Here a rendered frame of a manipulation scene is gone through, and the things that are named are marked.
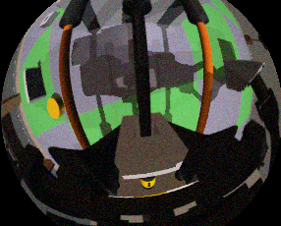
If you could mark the yellow short cylinder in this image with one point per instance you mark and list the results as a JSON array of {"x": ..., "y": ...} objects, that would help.
[{"x": 55, "y": 107}]

